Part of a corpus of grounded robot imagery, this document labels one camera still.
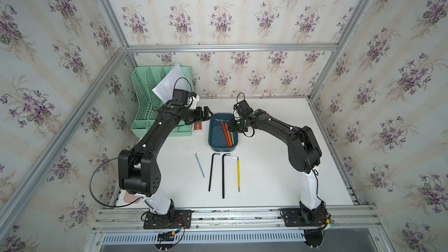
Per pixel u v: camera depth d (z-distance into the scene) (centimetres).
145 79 96
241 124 81
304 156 53
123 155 45
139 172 44
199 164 90
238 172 88
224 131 101
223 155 93
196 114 75
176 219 73
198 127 104
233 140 98
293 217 73
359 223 73
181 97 67
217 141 98
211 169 88
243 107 77
